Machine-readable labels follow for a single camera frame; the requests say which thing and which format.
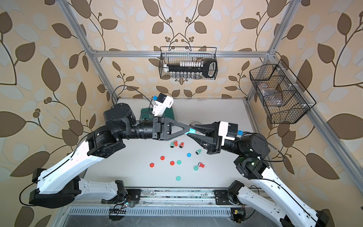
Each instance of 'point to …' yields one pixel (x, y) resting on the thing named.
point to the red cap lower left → (151, 165)
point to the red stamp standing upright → (176, 143)
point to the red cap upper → (162, 158)
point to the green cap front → (178, 178)
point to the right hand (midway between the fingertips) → (188, 127)
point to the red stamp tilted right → (181, 145)
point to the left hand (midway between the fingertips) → (184, 129)
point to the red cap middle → (172, 163)
